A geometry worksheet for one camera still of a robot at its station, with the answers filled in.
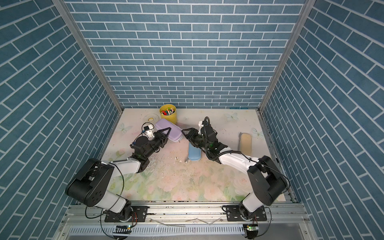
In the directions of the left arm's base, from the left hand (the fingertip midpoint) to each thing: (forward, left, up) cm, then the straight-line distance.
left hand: (175, 130), depth 82 cm
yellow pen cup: (+21, +7, -7) cm, 23 cm away
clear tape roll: (+28, +23, -20) cm, 41 cm away
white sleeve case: (+2, -44, -17) cm, 47 cm away
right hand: (-2, -5, 0) cm, 5 cm away
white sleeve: (-4, -11, -18) cm, 21 cm away
